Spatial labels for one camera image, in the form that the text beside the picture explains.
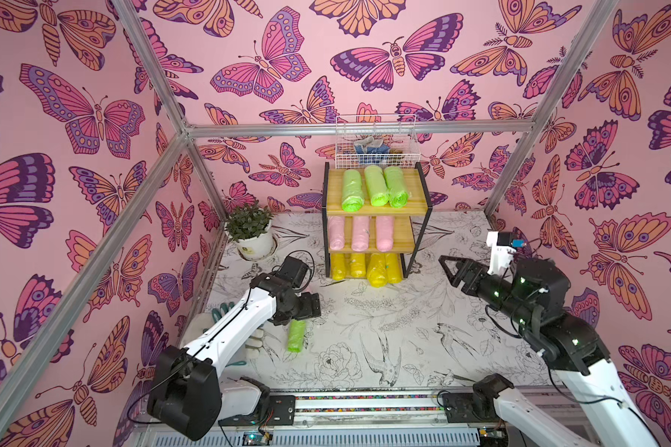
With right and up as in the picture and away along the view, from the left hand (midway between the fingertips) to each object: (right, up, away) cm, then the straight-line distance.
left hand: (309, 310), depth 83 cm
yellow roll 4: (+28, +10, +14) cm, 33 cm away
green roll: (-4, -8, 0) cm, 9 cm away
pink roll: (+8, +24, +1) cm, 25 cm away
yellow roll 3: (+22, +10, +12) cm, 27 cm away
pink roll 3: (+24, +25, +6) cm, 35 cm away
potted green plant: (-21, +26, +9) cm, 34 cm away
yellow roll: (+9, +12, +15) cm, 21 cm away
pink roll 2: (+16, +25, +4) cm, 30 cm away
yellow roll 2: (+16, +12, +16) cm, 25 cm away
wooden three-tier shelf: (+20, +28, +8) cm, 35 cm away
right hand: (+34, +17, -20) cm, 43 cm away
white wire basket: (+21, +51, +10) cm, 56 cm away
